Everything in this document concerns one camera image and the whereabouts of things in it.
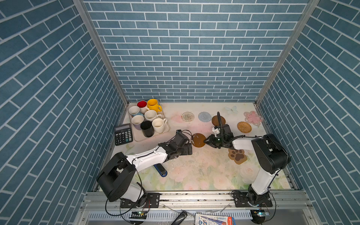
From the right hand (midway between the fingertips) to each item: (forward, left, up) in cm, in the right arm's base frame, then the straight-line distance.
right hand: (203, 140), depth 95 cm
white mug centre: (+16, +41, +5) cm, 45 cm away
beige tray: (+1, +47, 0) cm, 47 cm away
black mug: (+2, +39, +7) cm, 39 cm away
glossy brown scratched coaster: (0, +4, -1) cm, 4 cm away
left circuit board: (-44, +33, -4) cm, 55 cm away
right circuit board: (-39, -29, -4) cm, 49 cm away
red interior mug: (+24, +48, +7) cm, 54 cm away
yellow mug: (+25, +41, +7) cm, 49 cm away
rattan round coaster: (+15, -31, -2) cm, 35 cm away
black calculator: (0, +57, +1) cm, 57 cm away
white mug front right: (+3, +31, +8) cm, 32 cm away
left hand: (-9, +10, +4) cm, 14 cm away
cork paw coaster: (-8, -23, -3) cm, 25 cm away
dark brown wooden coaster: (+16, -9, +1) cm, 19 cm away
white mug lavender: (+10, +49, +5) cm, 50 cm away
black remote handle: (-44, +11, +2) cm, 46 cm away
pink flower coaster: (+26, -40, -3) cm, 48 cm away
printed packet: (-44, 0, -1) cm, 44 cm away
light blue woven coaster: (+23, -1, -2) cm, 23 cm away
